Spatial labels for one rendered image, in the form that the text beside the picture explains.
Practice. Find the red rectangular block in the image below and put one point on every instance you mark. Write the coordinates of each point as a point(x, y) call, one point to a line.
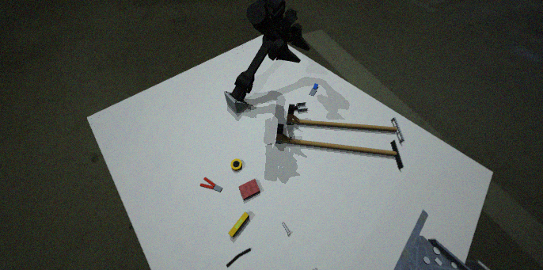
point(249, 189)

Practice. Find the yellow spirit level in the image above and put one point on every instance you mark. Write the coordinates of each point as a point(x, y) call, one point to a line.
point(238, 224)

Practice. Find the yellow tape roll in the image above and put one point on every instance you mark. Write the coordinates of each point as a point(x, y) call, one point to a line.
point(236, 164)

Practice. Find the red-handled pliers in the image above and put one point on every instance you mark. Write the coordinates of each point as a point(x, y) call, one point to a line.
point(215, 187)

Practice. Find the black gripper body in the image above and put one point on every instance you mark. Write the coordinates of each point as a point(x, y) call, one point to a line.
point(279, 40)

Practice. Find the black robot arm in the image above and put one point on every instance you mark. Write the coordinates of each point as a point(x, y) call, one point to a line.
point(259, 14)

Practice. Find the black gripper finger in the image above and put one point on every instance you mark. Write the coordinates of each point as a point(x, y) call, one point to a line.
point(288, 55)
point(299, 41)

